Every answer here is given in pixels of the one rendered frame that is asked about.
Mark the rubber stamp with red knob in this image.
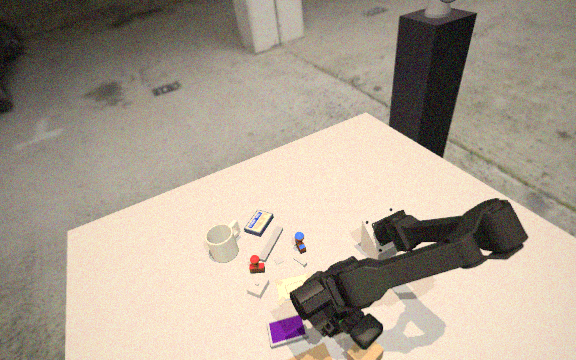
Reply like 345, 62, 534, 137
249, 255, 265, 274

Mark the purple ink pad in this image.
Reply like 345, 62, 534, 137
267, 313, 309, 350

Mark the cream paper card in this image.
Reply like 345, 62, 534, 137
273, 271, 313, 306

